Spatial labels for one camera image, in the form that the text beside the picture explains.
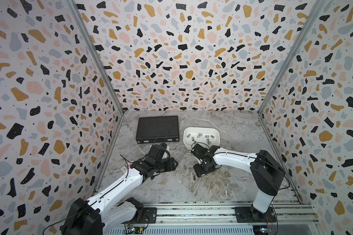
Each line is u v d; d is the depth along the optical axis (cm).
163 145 76
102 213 41
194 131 109
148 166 59
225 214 76
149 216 74
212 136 105
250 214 65
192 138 105
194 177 86
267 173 47
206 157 65
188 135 106
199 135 106
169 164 72
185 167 90
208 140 103
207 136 106
